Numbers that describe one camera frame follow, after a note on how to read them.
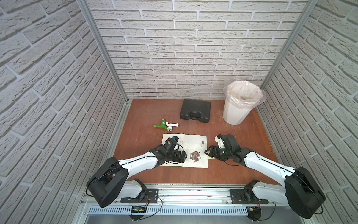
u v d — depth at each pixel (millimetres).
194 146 922
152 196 735
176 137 806
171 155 739
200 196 757
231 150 656
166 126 1007
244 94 999
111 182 419
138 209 712
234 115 969
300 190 411
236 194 737
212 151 757
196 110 1041
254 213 696
